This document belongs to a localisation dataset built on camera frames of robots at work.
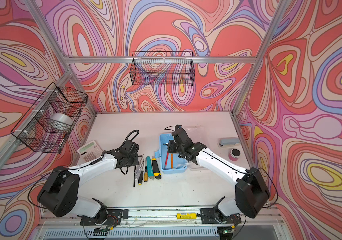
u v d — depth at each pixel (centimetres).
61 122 70
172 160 94
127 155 68
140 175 86
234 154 91
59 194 43
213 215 73
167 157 94
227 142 105
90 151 96
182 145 61
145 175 86
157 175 86
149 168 90
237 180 43
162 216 75
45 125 74
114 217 72
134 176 87
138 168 90
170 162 93
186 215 72
